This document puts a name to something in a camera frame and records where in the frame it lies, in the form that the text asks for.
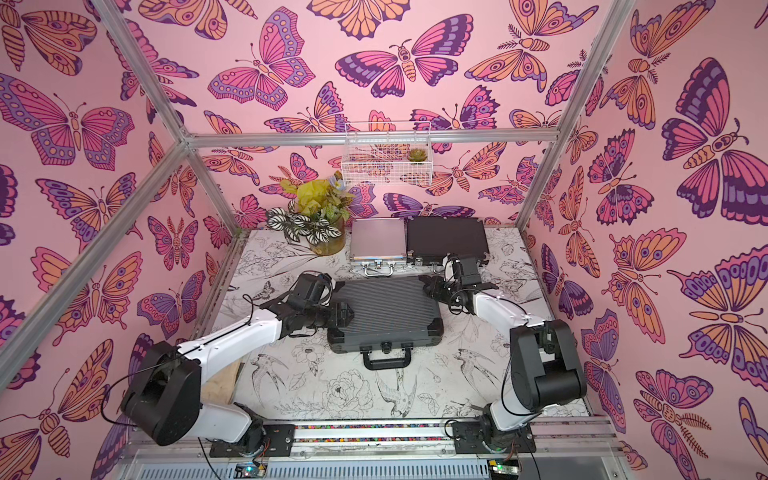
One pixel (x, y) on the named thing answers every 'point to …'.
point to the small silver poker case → (378, 244)
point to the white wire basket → (376, 154)
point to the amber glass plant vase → (335, 244)
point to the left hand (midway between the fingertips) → (348, 313)
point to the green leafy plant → (326, 199)
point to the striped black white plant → (296, 225)
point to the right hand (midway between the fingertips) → (430, 287)
